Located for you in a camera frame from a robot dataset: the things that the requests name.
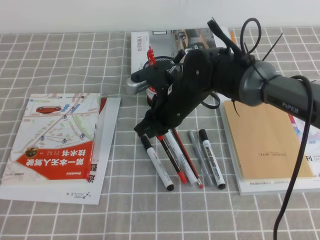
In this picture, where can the black whiteboard marker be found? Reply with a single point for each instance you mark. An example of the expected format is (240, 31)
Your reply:
(166, 180)
(212, 159)

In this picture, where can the tan kraft notebook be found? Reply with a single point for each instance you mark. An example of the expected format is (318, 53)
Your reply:
(264, 139)

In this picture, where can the red pencil with eraser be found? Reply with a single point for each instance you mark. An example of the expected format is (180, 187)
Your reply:
(186, 155)

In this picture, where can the orange edged book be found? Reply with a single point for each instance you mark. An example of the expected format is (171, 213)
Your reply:
(232, 37)

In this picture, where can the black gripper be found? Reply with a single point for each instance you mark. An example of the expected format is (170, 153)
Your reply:
(186, 94)

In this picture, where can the left black whiteboard marker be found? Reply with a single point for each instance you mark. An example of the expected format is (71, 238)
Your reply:
(166, 180)

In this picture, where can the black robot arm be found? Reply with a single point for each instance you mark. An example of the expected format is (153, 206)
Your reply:
(242, 79)

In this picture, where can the red map cover book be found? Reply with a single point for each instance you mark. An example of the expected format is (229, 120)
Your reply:
(55, 140)

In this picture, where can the white pen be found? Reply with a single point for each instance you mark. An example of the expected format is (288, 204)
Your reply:
(181, 158)

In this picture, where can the red capped marker pen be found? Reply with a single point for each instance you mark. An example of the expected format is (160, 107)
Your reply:
(172, 159)

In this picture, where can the right black whiteboard marker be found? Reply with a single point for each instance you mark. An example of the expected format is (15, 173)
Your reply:
(212, 159)

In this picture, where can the white brochure under book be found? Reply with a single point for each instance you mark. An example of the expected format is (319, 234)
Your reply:
(76, 193)

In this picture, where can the black mesh pen holder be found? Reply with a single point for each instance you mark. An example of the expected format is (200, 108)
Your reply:
(159, 81)

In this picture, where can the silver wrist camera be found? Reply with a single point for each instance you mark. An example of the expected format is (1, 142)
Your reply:
(140, 80)

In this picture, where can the robot photo magazine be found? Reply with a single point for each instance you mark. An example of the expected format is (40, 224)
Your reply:
(155, 42)

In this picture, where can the black capped marker in holder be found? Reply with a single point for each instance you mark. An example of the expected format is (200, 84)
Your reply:
(181, 53)

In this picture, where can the grey gel pen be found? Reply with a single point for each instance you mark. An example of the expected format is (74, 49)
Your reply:
(198, 153)

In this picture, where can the red ballpoint pen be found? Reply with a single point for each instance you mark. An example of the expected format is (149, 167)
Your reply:
(151, 56)

